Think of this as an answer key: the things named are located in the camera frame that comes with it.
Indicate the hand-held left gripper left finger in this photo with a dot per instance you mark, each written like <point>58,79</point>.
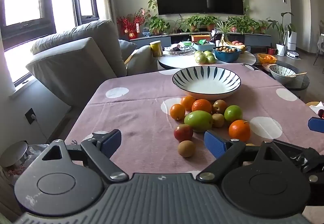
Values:
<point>111,143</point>

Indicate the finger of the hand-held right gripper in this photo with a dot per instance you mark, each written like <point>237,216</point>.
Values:
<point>316,124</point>
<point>311,160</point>

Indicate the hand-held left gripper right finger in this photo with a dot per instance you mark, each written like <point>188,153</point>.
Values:
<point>215,145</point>

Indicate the orange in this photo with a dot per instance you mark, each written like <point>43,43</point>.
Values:
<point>187,102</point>
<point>201,106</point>
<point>177,111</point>
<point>239,130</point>

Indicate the large green mango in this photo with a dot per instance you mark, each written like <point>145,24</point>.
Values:
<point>198,121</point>

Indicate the red apple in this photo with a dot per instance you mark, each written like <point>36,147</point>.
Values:
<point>183,132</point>

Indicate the round green fruit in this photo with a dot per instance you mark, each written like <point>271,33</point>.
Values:
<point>232,113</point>

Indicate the large blue striped bowl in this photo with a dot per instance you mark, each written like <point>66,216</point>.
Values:
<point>206,84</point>

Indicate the pile of small brown fruits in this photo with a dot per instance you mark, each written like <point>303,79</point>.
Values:
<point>225,49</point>

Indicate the white tissue paper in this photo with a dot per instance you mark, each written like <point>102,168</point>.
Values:
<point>316,107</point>

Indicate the pink dotted tablecloth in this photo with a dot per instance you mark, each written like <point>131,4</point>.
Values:
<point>141,117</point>

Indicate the dark side table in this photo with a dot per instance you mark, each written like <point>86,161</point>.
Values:
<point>301,83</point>

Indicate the wooden spoon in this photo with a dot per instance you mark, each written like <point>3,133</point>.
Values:
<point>300,74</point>

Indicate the small blue striped bowl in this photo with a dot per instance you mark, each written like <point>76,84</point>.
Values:
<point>279,74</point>

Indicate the clear plastic bag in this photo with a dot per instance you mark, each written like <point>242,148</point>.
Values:
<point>35,150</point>

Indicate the wooden dish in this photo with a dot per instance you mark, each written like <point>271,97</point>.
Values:
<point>267,66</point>

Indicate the chair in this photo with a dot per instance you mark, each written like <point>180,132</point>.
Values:
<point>321,44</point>

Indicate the orange basket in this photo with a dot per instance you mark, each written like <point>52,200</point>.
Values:
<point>263,60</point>

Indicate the tall plant in white pot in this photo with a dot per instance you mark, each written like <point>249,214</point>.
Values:
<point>281,49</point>

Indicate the grey sofa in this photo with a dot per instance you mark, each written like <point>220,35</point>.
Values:
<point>76,67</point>

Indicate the yellow pillow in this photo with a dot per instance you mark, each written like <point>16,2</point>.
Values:
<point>129,59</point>

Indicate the green apple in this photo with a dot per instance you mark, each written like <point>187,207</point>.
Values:
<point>201,60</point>
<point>208,53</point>
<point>211,59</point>
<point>198,53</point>

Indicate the dark blue bowl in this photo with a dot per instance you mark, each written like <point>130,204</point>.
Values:
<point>227,57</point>

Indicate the round white table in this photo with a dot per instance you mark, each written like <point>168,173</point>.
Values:
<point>177,60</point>

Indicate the grey pillow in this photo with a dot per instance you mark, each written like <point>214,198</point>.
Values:
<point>126,48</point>

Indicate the round grey lid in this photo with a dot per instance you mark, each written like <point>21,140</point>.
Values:
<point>14,154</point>

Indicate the teal container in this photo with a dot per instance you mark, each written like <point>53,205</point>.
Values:
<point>202,47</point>

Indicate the blue patterned box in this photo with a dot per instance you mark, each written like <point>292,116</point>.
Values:
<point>247,49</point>

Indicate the glass plate of snacks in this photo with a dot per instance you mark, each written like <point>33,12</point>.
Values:
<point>180,49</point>

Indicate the white cup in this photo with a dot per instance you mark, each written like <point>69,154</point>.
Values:
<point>217,43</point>

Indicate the banana bunch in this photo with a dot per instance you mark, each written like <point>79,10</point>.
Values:
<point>229,43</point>

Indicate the yellow canister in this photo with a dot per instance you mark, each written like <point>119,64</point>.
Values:
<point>156,49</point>

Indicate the green packet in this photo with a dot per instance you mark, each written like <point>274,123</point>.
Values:
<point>203,41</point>

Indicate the grey television console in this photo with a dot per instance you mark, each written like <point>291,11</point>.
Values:
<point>255,39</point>

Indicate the pink peaches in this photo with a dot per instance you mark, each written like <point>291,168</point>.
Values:
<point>236,42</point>

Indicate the orange box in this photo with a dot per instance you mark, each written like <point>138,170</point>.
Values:
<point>200,38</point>

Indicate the potted green plant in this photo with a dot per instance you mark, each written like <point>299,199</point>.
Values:
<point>210,22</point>
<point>193,22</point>
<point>263,27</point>
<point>250,25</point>
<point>234,24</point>
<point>157,24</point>

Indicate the blue white ornament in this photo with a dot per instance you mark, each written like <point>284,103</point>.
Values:
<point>146,33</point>

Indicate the spider plant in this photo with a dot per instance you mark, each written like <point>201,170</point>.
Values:
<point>224,27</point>

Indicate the red berry decoration plant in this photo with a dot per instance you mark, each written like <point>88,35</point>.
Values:
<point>126,22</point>

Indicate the large dark framed window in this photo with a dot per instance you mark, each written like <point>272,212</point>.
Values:
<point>25,27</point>

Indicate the black wall outlet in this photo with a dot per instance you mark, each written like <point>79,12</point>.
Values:
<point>30,115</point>

